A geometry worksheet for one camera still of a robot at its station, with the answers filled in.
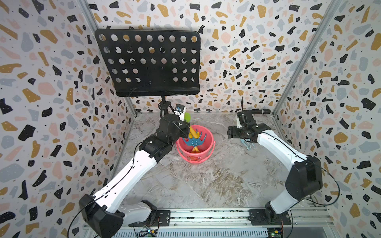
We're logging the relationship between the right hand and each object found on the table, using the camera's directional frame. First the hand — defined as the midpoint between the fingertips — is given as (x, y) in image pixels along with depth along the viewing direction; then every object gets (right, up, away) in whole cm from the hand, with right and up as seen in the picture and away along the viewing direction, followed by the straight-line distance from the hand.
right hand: (234, 131), depth 89 cm
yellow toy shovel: (-25, -1, -10) cm, 26 cm away
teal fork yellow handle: (-26, -7, +3) cm, 27 cm away
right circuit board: (+16, -48, -17) cm, 54 cm away
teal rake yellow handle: (-22, -6, +4) cm, 23 cm away
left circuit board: (-46, -49, -17) cm, 69 cm away
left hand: (-27, +6, -17) cm, 33 cm away
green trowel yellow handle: (-27, +8, -15) cm, 32 cm away
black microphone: (+30, +16, +34) cm, 48 cm away
